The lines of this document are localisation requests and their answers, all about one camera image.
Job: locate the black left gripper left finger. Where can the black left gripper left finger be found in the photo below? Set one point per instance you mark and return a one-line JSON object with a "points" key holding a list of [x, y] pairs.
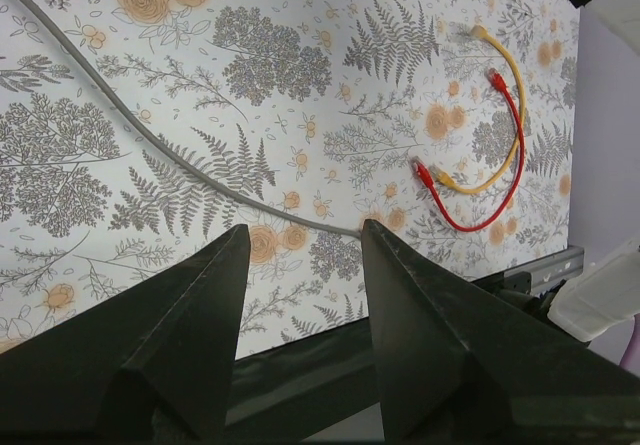
{"points": [[152, 364]]}

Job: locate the aluminium table frame rail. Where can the aluminium table frame rail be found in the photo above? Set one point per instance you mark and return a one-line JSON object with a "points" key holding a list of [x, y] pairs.
{"points": [[548, 271]]}

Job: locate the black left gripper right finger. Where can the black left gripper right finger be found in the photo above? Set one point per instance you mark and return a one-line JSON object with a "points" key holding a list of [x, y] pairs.
{"points": [[456, 364]]}

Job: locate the floral patterned table mat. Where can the floral patterned table mat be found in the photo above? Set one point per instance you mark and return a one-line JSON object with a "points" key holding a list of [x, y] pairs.
{"points": [[133, 132]]}

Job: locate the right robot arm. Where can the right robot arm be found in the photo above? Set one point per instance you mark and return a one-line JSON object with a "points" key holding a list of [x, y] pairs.
{"points": [[604, 295]]}

